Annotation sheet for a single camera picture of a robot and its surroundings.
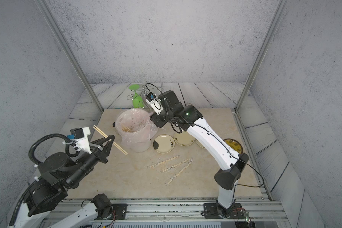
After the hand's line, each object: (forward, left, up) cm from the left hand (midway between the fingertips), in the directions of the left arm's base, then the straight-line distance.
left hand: (116, 137), depth 55 cm
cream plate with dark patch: (+22, -15, -39) cm, 48 cm away
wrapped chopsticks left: (+9, -15, -40) cm, 44 cm away
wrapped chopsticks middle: (+6, -24, -40) cm, 47 cm away
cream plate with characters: (+25, -29, -39) cm, 55 cm away
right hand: (+16, -13, -4) cm, 21 cm away
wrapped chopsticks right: (+2, -25, -40) cm, 47 cm away
